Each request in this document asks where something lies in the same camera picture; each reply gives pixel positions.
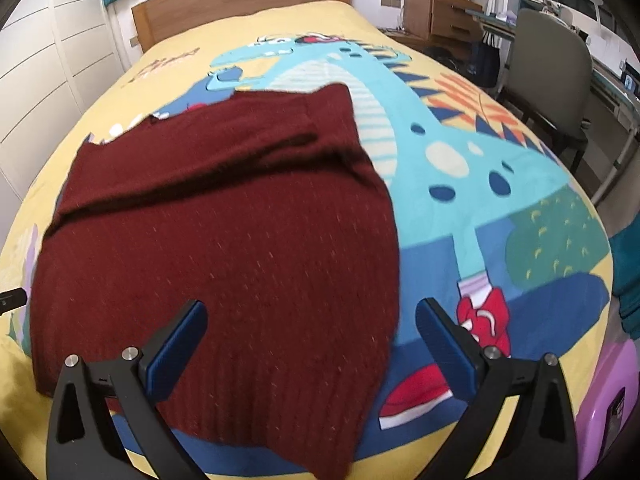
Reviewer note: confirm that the glass top desk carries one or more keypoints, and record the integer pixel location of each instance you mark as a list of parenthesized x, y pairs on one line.
[(607, 85)]

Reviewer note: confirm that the wall socket plate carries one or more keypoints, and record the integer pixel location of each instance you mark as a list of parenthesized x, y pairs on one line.
[(391, 1)]

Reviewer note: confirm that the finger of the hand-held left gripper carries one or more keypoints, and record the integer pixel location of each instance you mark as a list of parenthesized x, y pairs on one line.
[(11, 300)]

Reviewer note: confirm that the white wardrobe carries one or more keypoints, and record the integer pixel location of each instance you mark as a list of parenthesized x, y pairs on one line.
[(50, 60)]

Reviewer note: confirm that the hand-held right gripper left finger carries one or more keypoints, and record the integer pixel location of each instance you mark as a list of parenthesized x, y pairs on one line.
[(177, 355)]

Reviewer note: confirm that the wooden drawer cabinet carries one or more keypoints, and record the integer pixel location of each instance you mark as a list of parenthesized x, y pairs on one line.
[(440, 15)]

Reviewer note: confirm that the teal folded cloth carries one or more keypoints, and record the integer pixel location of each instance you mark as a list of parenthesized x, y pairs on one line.
[(627, 280)]

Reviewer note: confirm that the wooden bed headboard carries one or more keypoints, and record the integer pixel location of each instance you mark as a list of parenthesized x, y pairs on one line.
[(240, 5)]

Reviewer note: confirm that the grey chair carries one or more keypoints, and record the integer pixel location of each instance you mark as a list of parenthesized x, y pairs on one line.
[(550, 75)]

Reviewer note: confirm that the yellow dinosaur print bedspread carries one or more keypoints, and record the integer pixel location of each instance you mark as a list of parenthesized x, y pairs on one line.
[(500, 185)]

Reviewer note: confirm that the dark red knit sweater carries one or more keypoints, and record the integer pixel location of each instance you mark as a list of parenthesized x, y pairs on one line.
[(200, 210)]

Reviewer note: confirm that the dark blue bag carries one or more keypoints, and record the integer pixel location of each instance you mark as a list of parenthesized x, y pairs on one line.
[(485, 62)]

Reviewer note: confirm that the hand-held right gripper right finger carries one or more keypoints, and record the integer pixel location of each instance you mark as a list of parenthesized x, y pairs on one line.
[(445, 350)]

